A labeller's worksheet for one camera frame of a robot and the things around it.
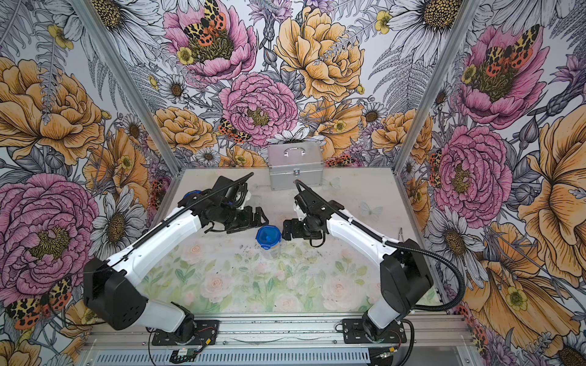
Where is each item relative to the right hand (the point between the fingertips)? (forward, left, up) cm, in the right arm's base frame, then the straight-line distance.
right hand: (294, 240), depth 82 cm
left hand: (+1, +13, +6) cm, 14 cm away
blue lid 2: (+1, +9, +2) cm, 9 cm away
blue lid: (+22, +41, +3) cm, 46 cm away
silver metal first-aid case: (+38, +2, +2) cm, 38 cm away
